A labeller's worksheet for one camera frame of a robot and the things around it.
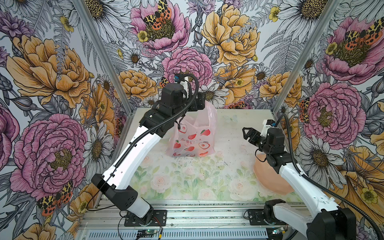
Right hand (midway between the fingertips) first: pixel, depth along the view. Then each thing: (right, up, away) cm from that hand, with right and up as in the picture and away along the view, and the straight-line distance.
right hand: (246, 135), depth 81 cm
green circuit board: (-50, -44, -10) cm, 68 cm away
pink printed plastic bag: (-29, 0, -1) cm, 29 cm away
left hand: (-27, +16, -15) cm, 35 cm away
